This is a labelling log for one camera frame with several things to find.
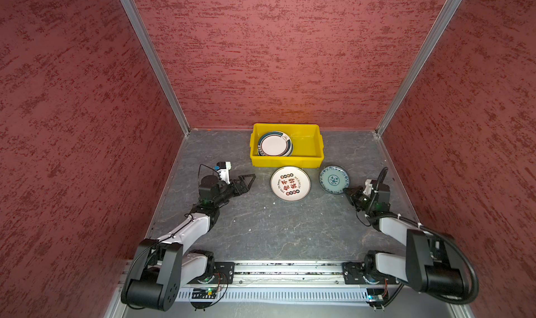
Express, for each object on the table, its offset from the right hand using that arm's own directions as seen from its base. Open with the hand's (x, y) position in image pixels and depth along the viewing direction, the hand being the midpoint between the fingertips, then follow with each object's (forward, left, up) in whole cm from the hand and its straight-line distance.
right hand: (340, 191), depth 91 cm
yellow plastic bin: (+30, +10, -3) cm, 32 cm away
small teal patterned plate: (+6, +2, +1) cm, 6 cm away
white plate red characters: (+7, +21, -4) cm, 23 cm away
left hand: (+1, +39, +9) cm, 40 cm away
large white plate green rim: (+28, +28, +2) cm, 40 cm away
